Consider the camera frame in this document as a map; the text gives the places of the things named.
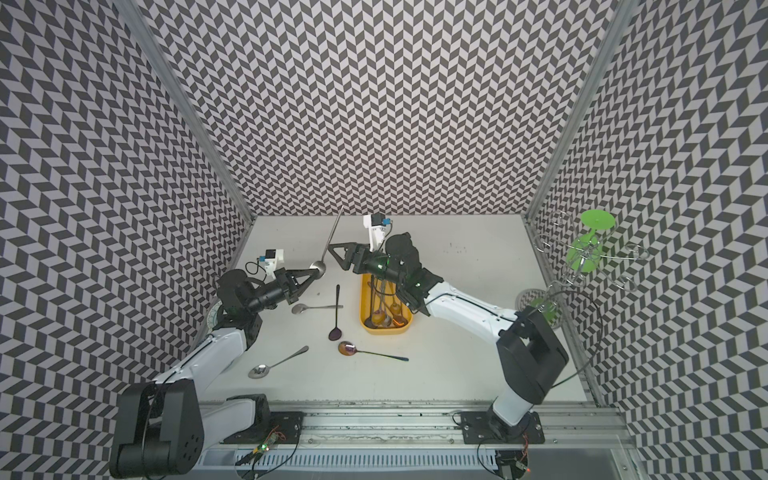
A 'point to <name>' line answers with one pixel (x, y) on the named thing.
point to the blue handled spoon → (347, 348)
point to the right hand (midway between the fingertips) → (335, 254)
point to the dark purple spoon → (336, 333)
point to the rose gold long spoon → (400, 320)
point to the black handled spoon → (371, 322)
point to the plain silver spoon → (262, 370)
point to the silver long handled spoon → (320, 265)
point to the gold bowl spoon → (379, 316)
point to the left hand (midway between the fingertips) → (319, 275)
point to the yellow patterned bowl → (212, 315)
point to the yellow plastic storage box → (392, 306)
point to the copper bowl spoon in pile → (300, 308)
